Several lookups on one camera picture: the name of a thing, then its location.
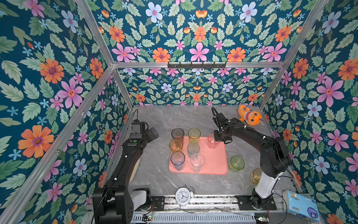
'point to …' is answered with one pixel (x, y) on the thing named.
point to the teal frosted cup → (192, 148)
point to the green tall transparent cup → (194, 134)
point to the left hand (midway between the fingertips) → (151, 132)
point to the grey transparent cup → (177, 133)
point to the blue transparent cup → (177, 159)
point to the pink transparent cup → (212, 143)
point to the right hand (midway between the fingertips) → (221, 136)
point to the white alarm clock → (183, 195)
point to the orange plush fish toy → (252, 118)
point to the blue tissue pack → (302, 205)
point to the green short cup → (237, 164)
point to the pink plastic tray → (216, 161)
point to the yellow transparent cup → (175, 144)
